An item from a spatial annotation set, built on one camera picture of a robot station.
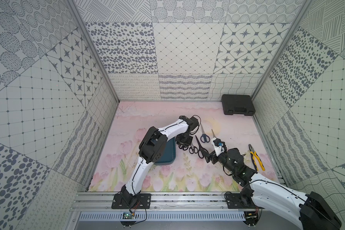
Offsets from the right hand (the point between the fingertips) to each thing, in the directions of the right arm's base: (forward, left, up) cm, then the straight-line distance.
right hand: (208, 146), depth 83 cm
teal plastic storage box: (-2, +24, -8) cm, 25 cm away
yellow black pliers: (-2, -32, -12) cm, 34 cm away
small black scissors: (+4, +8, -10) cm, 14 cm away
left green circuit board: (-33, +43, -12) cm, 56 cm away
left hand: (+6, +13, -10) cm, 17 cm away
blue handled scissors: (+12, 0, -11) cm, 16 cm away
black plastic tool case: (+41, -29, -6) cm, 51 cm away
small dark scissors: (+15, -7, -12) cm, 20 cm away
